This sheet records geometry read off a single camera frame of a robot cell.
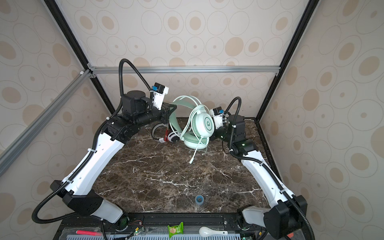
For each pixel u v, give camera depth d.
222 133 0.63
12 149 0.52
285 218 0.39
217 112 0.61
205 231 0.70
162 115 0.56
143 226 0.73
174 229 0.70
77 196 0.39
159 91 0.52
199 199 0.81
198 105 0.55
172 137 1.00
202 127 0.52
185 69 0.92
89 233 0.71
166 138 1.02
